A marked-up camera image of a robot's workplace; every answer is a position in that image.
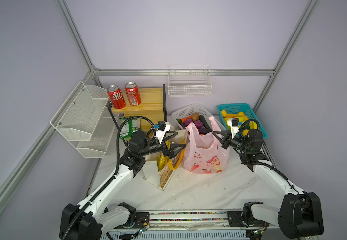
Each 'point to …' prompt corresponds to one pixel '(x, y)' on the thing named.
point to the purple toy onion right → (198, 124)
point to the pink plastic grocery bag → (203, 153)
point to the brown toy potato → (195, 116)
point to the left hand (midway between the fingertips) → (180, 139)
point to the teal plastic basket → (245, 108)
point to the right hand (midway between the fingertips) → (213, 132)
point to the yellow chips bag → (161, 160)
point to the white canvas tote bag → (160, 178)
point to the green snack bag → (129, 127)
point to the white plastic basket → (188, 111)
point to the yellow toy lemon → (224, 113)
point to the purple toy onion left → (188, 121)
